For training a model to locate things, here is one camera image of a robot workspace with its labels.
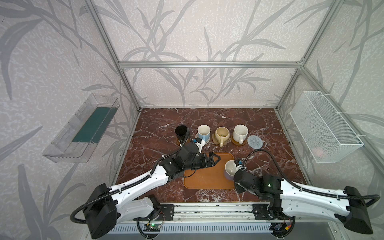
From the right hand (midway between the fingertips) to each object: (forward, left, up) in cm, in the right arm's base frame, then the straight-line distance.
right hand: (233, 176), depth 78 cm
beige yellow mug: (+30, +3, -5) cm, 30 cm away
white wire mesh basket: (+7, -37, +26) cm, 46 cm away
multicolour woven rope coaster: (+29, +20, -5) cm, 36 cm away
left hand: (+5, +9, +12) cm, 16 cm away
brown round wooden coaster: (+23, -6, -5) cm, 25 cm away
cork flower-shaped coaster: (+25, +8, -7) cm, 27 cm away
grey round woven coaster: (+25, -19, -7) cm, 32 cm away
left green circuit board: (-22, +41, -8) cm, 47 cm away
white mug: (+30, -9, -4) cm, 31 cm away
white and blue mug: (+29, +15, -1) cm, 33 cm away
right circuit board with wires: (-21, -23, -12) cm, 33 cm away
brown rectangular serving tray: (+2, +11, -8) cm, 14 cm away
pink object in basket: (+7, -40, +14) cm, 43 cm away
